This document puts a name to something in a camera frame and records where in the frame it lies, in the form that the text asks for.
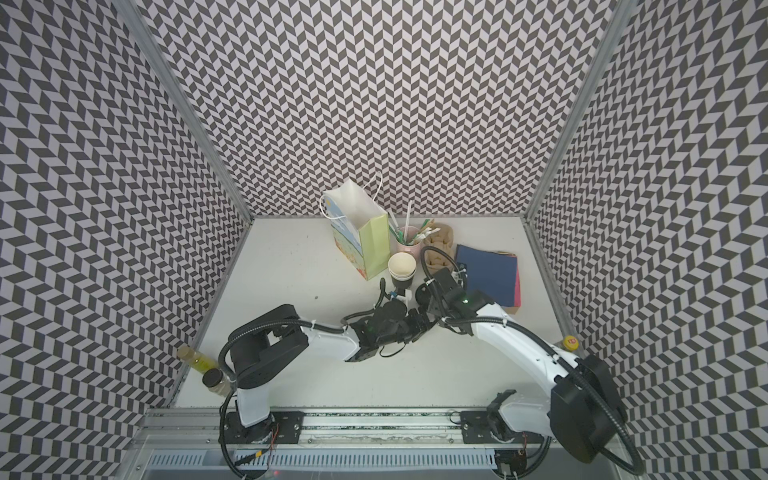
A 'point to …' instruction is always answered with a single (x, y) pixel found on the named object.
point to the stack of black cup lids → (423, 298)
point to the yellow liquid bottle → (194, 360)
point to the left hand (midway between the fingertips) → (442, 323)
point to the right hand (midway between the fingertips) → (444, 312)
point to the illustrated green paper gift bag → (360, 228)
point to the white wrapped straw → (408, 218)
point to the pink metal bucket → (408, 240)
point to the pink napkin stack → (517, 286)
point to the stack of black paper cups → (402, 267)
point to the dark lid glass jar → (217, 381)
